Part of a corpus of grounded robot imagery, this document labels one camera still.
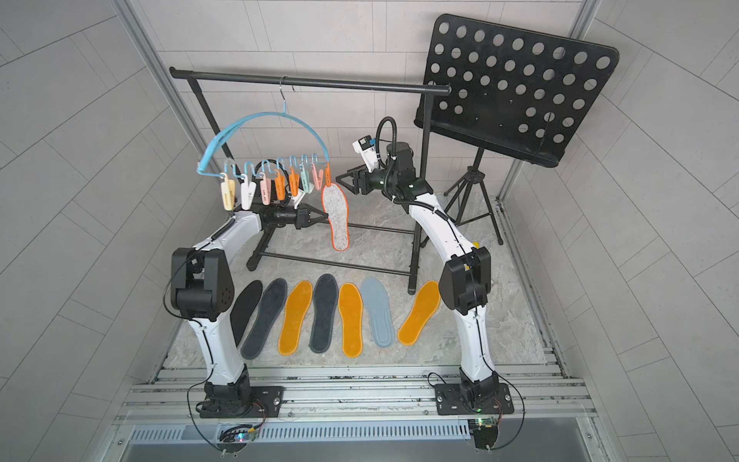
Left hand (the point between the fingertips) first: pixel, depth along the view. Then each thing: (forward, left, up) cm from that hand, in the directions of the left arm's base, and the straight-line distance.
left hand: (328, 214), depth 89 cm
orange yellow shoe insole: (-20, +9, -18) cm, 29 cm away
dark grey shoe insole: (-23, +16, -17) cm, 33 cm away
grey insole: (-20, 0, -17) cm, 26 cm away
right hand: (+2, -7, +14) cm, 15 cm away
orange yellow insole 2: (-20, -32, -18) cm, 42 cm away
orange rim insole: (0, -3, +6) cm, 6 cm away
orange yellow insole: (-23, -8, -17) cm, 30 cm away
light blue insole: (-20, -16, -18) cm, 31 cm away
